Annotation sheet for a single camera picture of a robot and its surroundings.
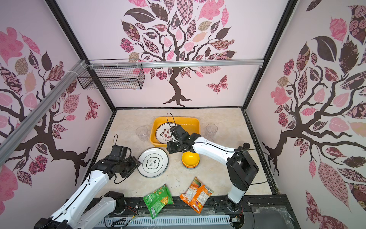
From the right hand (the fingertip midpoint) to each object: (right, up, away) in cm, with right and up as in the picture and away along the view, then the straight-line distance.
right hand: (169, 146), depth 83 cm
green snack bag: (-5, -26, -11) cm, 29 cm away
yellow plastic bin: (+13, +12, +25) cm, 31 cm away
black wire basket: (-40, +47, +11) cm, 63 cm away
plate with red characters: (-7, +6, +20) cm, 22 cm away
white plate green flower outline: (-10, -11, +4) cm, 16 cm away
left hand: (-17, -12, -3) cm, 21 cm away
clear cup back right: (+29, +9, +20) cm, 36 cm away
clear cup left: (-22, +7, +17) cm, 28 cm away
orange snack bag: (+16, -24, -9) cm, 31 cm away
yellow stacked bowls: (+13, -9, +5) cm, 16 cm away
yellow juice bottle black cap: (+47, 0, +3) cm, 48 cm away
